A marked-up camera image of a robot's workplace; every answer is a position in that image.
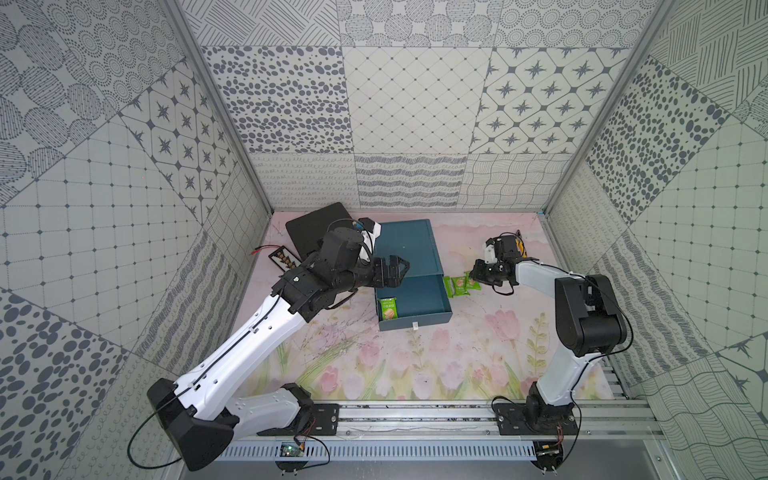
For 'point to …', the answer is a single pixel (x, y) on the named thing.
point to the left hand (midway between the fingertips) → (395, 257)
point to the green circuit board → (291, 449)
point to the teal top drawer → (421, 300)
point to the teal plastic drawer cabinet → (414, 241)
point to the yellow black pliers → (520, 244)
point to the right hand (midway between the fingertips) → (474, 276)
